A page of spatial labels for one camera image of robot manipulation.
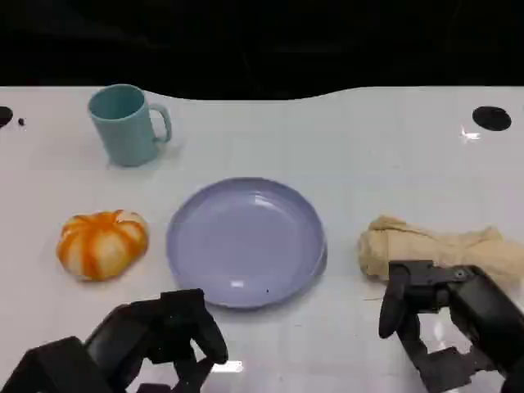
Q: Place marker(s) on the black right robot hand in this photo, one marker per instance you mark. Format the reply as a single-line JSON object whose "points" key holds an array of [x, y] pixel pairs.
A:
{"points": [[479, 303]]}

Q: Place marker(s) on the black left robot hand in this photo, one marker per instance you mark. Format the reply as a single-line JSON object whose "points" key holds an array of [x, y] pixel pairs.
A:
{"points": [[159, 331]]}

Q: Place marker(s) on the beige towel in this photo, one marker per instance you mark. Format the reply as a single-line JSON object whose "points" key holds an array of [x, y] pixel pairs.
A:
{"points": [[434, 245]]}

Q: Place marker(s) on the orange and white bread roll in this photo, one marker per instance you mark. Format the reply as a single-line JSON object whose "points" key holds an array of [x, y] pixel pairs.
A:
{"points": [[102, 245]]}

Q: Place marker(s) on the lilac plate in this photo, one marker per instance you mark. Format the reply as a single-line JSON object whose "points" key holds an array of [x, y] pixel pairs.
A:
{"points": [[245, 245]]}

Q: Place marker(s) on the large black table grommet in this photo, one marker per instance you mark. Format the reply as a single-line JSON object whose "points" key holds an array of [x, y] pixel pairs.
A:
{"points": [[491, 118]]}

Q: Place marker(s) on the pale green mug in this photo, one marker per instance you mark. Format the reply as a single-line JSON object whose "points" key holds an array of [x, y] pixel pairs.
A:
{"points": [[123, 131]]}

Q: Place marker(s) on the black table grommet at edge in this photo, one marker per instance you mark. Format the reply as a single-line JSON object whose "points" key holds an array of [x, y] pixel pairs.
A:
{"points": [[4, 116]]}

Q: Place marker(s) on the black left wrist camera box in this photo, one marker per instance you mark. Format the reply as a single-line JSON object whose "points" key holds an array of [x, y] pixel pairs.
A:
{"points": [[53, 368]]}

